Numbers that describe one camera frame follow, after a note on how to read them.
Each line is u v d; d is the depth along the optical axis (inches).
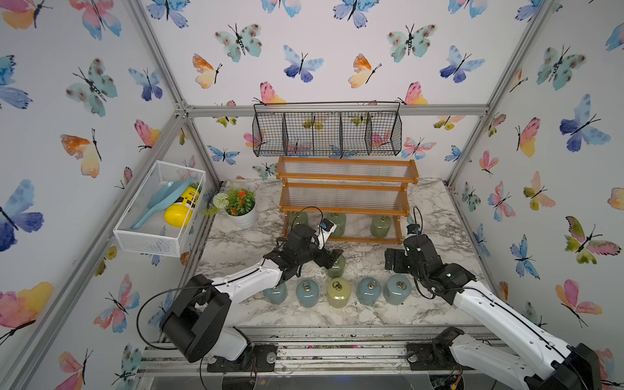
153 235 23.7
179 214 27.5
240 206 37.4
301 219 38.4
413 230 27.6
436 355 26.4
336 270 34.6
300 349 30.3
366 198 46.4
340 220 37.6
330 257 29.7
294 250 25.7
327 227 28.6
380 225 37.7
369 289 31.6
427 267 22.9
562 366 15.4
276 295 31.3
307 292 31.3
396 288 31.5
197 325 16.7
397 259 28.1
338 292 31.2
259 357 28.9
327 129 38.8
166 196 26.6
